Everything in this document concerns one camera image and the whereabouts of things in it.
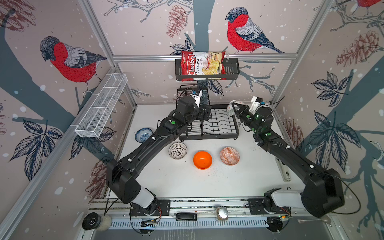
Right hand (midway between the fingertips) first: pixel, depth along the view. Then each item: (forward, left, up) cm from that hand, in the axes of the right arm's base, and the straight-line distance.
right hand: (227, 106), depth 76 cm
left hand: (-2, +12, +3) cm, 13 cm away
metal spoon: (-42, -47, -35) cm, 72 cm away
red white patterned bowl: (-13, -4, -31) cm, 34 cm away
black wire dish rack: (+11, -1, -32) cm, 33 cm away
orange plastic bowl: (-17, +13, -28) cm, 36 cm away
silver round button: (-44, +3, -24) cm, 50 cm away
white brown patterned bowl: (-11, +29, -30) cm, 43 cm away
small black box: (-45, +20, -27) cm, 57 cm away
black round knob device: (-50, +58, -19) cm, 79 cm away
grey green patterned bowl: (0, -2, -3) cm, 3 cm away
